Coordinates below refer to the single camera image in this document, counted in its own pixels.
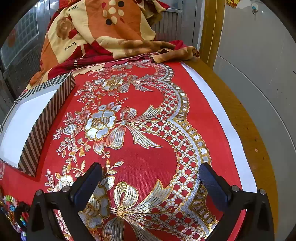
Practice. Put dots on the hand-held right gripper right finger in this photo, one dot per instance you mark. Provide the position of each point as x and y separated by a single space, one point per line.
214 187

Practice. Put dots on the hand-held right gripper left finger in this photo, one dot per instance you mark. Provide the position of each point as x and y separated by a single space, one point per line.
86 186

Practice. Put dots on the striped cardboard box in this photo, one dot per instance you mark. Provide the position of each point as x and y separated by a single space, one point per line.
44 125

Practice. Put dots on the red floral tablecloth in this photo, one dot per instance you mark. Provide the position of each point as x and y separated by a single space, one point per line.
143 157

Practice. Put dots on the white table underlay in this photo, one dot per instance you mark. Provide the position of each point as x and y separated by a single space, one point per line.
219 111

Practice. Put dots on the orange patterned blanket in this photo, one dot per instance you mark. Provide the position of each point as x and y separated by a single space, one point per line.
104 30

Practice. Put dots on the glass block window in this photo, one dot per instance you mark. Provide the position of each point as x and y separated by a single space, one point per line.
26 29

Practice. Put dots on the yellow wooden door frame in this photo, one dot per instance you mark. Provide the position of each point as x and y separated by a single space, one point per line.
211 30

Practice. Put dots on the red gold wall decoration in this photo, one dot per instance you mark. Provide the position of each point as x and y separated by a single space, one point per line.
232 2

